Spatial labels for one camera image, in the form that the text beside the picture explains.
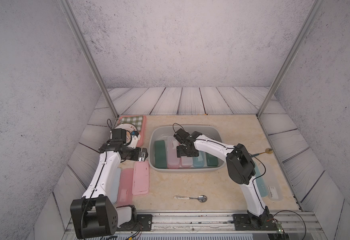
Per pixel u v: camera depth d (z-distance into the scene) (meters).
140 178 0.86
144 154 0.74
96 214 0.40
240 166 0.54
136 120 1.17
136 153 0.72
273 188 0.83
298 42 0.81
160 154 0.94
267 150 0.98
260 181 0.85
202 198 0.79
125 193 0.81
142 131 1.11
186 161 0.91
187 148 0.71
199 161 0.93
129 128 1.11
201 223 0.75
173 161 0.92
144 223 0.73
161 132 0.99
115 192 0.81
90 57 0.87
